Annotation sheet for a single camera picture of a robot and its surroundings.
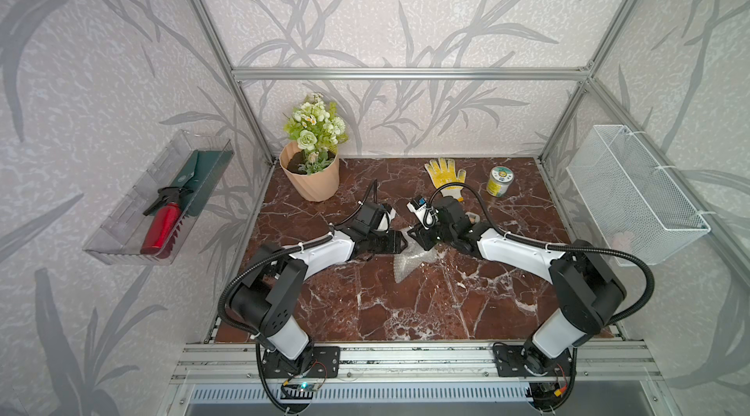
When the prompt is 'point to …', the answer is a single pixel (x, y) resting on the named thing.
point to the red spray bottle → (163, 216)
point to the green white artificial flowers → (316, 131)
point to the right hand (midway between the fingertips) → (412, 227)
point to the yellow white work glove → (443, 174)
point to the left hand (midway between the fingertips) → (403, 245)
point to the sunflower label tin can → (498, 181)
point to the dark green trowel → (201, 175)
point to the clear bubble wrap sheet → (413, 256)
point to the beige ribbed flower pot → (317, 187)
